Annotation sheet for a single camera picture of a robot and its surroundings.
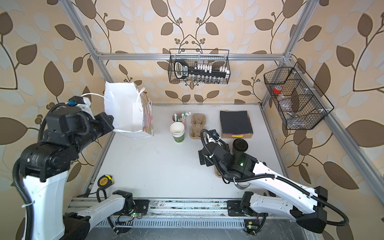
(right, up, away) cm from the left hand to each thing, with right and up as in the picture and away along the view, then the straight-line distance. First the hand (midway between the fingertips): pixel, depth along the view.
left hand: (114, 115), depth 56 cm
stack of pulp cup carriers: (+32, -2, +53) cm, 62 cm away
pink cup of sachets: (+21, 0, +32) cm, 39 cm away
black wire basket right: (+83, +7, +18) cm, 85 cm away
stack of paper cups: (+19, -8, +38) cm, 43 cm away
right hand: (+37, -17, +14) cm, 43 cm away
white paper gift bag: (-6, +5, +26) cm, 28 cm away
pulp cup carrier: (+42, -32, +28) cm, 60 cm away
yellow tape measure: (-19, -35, +25) cm, 47 cm away
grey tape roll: (+54, -38, +23) cm, 71 cm away
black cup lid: (+56, -17, +31) cm, 66 cm away
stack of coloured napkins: (+58, -4, +47) cm, 75 cm away
